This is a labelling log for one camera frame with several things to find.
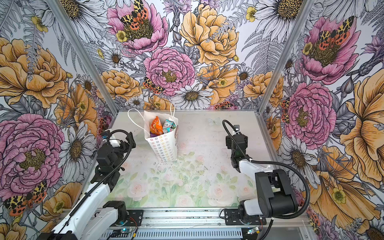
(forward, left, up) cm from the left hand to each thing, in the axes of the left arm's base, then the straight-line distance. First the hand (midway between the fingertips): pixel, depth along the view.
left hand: (124, 139), depth 80 cm
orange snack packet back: (+8, -15, +1) cm, 17 cm away
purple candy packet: (+2, -14, 0) cm, 14 cm away
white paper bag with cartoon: (-3, -22, -1) cm, 22 cm away
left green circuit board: (-38, -4, -20) cm, 43 cm away
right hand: (+6, -62, -9) cm, 63 cm away
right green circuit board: (-39, -64, -20) cm, 77 cm away
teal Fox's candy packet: (+9, -22, -1) cm, 24 cm away
